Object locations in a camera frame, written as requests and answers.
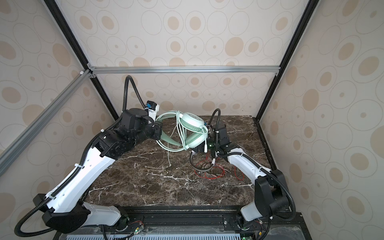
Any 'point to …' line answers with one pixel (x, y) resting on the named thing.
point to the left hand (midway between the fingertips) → (165, 122)
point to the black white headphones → (193, 152)
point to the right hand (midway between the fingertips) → (190, 143)
